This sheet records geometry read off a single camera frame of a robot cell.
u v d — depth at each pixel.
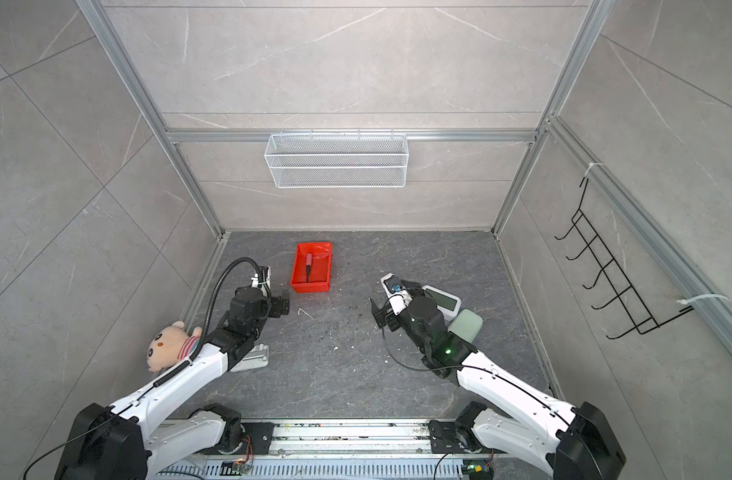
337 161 1.01
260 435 0.73
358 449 0.73
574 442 0.40
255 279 0.70
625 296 0.64
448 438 0.74
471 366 0.53
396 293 0.62
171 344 0.82
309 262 1.08
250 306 0.62
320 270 1.07
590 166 0.70
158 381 0.47
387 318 0.67
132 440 0.42
